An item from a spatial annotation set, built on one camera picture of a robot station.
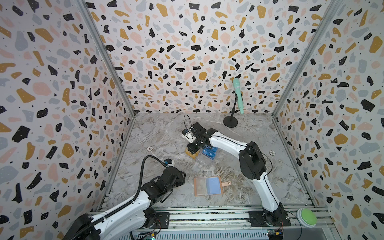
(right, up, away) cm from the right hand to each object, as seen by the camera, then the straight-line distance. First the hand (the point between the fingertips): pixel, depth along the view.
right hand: (187, 146), depth 93 cm
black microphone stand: (+32, +17, +24) cm, 43 cm away
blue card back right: (+15, +2, -23) cm, 27 cm away
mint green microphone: (+33, +32, +2) cm, 45 cm away
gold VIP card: (+4, -6, +1) cm, 7 cm away
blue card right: (+14, -3, -2) cm, 14 cm away
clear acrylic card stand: (+10, -8, +2) cm, 13 cm away
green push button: (+62, -33, -18) cm, 72 cm away
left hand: (+1, -13, -11) cm, 17 cm away
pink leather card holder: (+13, -21, -8) cm, 26 cm away
